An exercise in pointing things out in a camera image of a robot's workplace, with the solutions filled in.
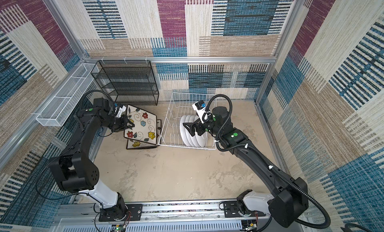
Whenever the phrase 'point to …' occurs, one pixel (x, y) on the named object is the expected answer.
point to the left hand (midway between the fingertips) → (132, 122)
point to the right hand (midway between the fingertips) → (191, 120)
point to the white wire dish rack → (181, 105)
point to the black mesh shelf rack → (128, 81)
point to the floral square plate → (133, 144)
